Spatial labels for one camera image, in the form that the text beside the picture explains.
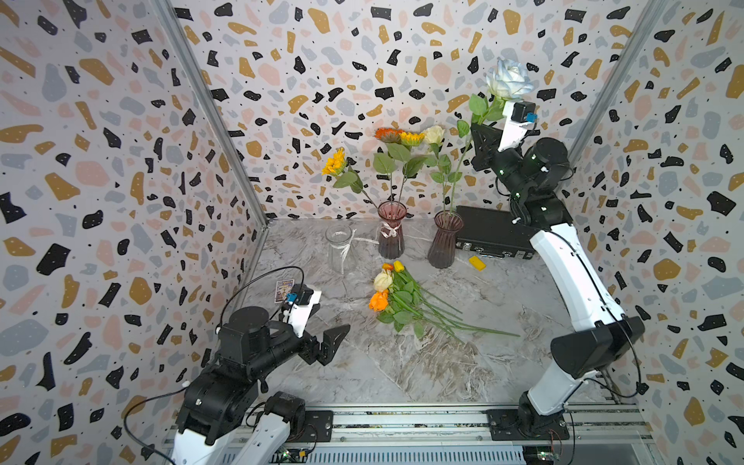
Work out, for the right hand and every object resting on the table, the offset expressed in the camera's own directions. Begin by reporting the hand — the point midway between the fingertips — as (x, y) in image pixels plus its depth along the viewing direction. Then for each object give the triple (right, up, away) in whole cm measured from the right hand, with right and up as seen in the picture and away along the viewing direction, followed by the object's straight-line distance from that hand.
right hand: (473, 125), depth 62 cm
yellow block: (+15, -32, +46) cm, 58 cm away
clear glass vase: (-35, -28, +35) cm, 57 cm away
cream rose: (-12, -44, +33) cm, 56 cm away
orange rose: (-22, -43, +32) cm, 58 cm away
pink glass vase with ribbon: (-17, -23, +39) cm, 48 cm away
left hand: (-30, -41, -1) cm, 50 cm away
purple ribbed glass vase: (+2, -26, +51) cm, 57 cm away
